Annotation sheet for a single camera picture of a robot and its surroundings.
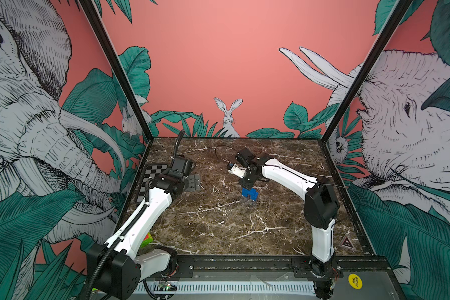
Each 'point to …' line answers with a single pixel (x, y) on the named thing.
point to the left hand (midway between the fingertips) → (189, 179)
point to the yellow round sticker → (355, 281)
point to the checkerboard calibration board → (151, 170)
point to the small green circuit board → (164, 286)
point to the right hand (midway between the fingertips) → (244, 179)
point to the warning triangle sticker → (347, 242)
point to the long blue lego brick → (253, 194)
